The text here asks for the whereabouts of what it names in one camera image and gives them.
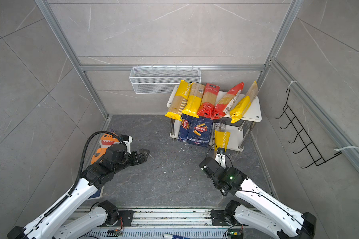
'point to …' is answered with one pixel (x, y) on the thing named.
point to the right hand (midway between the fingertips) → (215, 165)
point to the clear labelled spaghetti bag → (217, 126)
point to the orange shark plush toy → (105, 141)
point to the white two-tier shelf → (253, 114)
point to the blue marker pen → (167, 236)
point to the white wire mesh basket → (161, 79)
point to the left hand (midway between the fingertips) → (142, 149)
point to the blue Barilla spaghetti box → (184, 129)
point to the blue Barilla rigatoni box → (200, 131)
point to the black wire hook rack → (310, 146)
